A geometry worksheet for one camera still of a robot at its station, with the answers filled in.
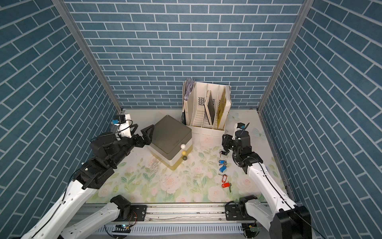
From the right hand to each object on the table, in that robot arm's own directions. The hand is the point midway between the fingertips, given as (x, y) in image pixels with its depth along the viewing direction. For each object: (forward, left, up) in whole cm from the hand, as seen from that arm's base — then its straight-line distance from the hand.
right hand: (226, 136), depth 83 cm
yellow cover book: (+18, +1, +5) cm, 19 cm away
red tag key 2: (-20, -2, -19) cm, 27 cm away
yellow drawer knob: (-8, +23, -8) cm, 26 cm away
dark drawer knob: (-8, +24, -14) cm, 28 cm away
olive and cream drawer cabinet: (-7, +30, +3) cm, 31 cm away
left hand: (-10, +35, +18) cm, 41 cm away
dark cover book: (+24, +10, 0) cm, 26 cm away
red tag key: (-16, -1, -19) cm, 25 cm away
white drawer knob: (-8, +24, 0) cm, 25 cm away
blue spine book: (+27, +25, +13) cm, 39 cm away
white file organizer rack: (+28, +19, -17) cm, 38 cm away
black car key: (0, +1, -18) cm, 18 cm away
